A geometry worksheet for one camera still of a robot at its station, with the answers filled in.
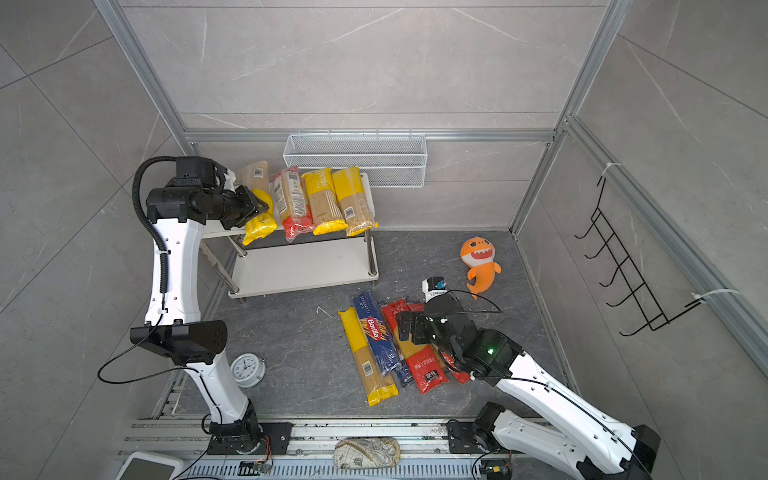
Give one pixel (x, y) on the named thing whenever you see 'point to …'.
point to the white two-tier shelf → (309, 261)
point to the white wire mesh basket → (394, 160)
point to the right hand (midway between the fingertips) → (411, 313)
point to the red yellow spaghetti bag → (427, 361)
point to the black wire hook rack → (639, 292)
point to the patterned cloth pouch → (366, 453)
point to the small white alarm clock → (248, 369)
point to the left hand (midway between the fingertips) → (264, 200)
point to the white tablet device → (147, 466)
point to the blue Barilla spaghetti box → (381, 340)
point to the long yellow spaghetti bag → (375, 386)
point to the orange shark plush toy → (478, 253)
